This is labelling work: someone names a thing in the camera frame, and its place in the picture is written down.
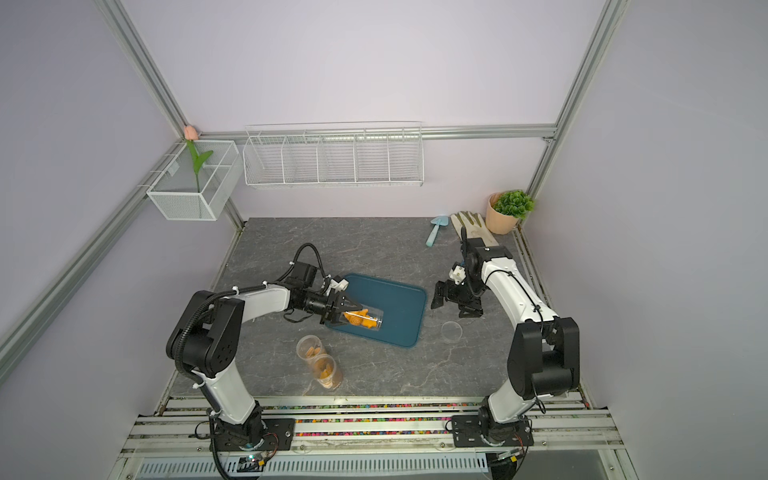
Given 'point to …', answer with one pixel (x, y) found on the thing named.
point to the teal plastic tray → (401, 306)
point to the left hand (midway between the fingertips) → (357, 315)
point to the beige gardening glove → (474, 226)
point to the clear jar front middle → (326, 371)
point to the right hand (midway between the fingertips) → (448, 308)
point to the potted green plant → (505, 208)
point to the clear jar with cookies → (367, 317)
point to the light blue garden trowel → (442, 220)
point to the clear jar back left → (309, 347)
